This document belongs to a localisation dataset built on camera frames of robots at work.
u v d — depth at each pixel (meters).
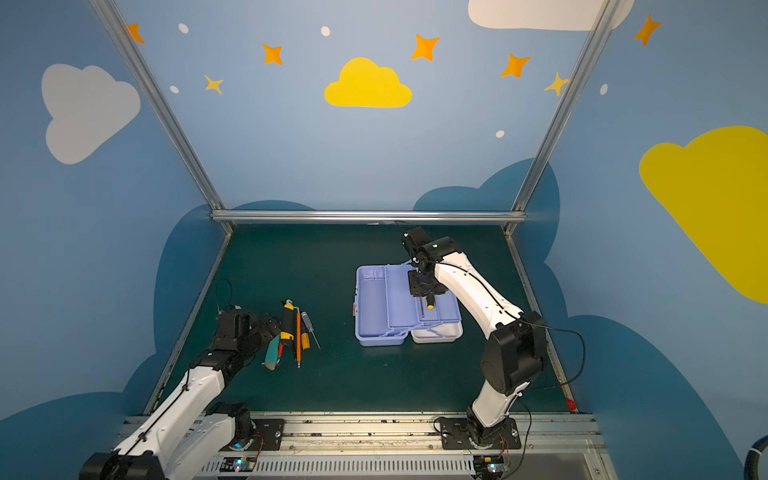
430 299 0.87
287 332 0.89
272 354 0.86
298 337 0.91
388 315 0.86
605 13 0.69
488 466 0.71
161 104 0.84
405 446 0.73
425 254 0.59
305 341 0.89
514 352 0.45
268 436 0.74
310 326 0.93
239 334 0.66
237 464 0.71
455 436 0.74
